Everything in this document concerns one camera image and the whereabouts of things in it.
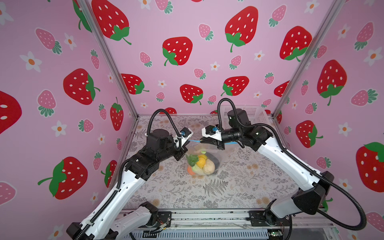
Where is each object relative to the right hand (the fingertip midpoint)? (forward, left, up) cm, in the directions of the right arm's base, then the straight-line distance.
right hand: (201, 137), depth 67 cm
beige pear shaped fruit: (-4, -4, -21) cm, 22 cm away
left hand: (-1, +7, -1) cm, 7 cm away
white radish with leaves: (-4, +4, -15) cm, 16 cm away
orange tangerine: (-7, +5, -23) cm, 25 cm away
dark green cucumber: (+1, -8, -23) cm, 24 cm away
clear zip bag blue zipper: (0, +3, -9) cm, 10 cm away
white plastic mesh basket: (+50, -38, -29) cm, 69 cm away
